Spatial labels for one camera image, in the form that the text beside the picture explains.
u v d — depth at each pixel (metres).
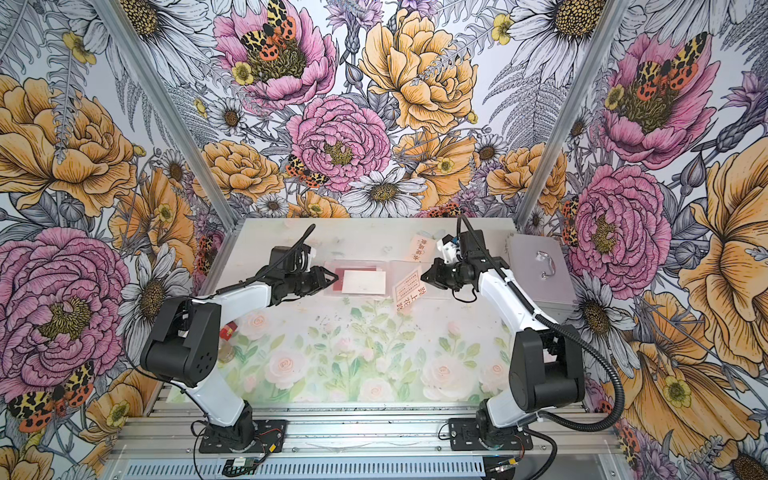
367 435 0.76
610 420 0.39
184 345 0.48
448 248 0.81
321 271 0.87
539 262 0.90
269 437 0.74
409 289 0.90
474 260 0.64
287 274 0.79
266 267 0.77
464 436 0.74
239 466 0.73
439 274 0.76
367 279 1.04
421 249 1.15
